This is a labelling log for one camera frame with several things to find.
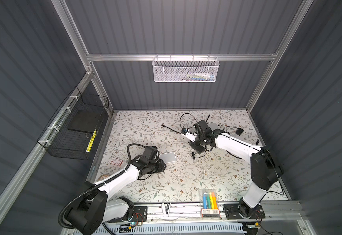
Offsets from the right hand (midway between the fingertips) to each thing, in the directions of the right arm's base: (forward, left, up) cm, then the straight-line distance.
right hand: (192, 142), depth 91 cm
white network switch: (+20, -18, -9) cm, 29 cm away
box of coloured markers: (-33, -7, -8) cm, 35 cm away
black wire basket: (-7, +62, +21) cm, 66 cm away
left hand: (-14, +17, -4) cm, 23 cm away
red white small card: (-10, +48, -7) cm, 50 cm away
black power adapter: (+14, -36, -8) cm, 39 cm away
